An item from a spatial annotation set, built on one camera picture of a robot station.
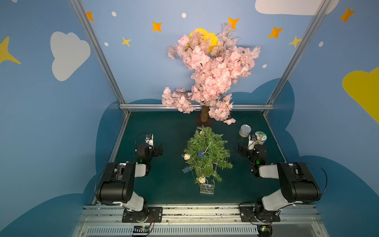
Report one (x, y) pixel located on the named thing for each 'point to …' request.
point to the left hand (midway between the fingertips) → (154, 142)
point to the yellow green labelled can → (260, 137)
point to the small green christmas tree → (206, 154)
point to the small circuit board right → (264, 230)
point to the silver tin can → (245, 131)
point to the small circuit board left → (141, 229)
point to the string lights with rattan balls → (201, 154)
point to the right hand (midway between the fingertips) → (249, 142)
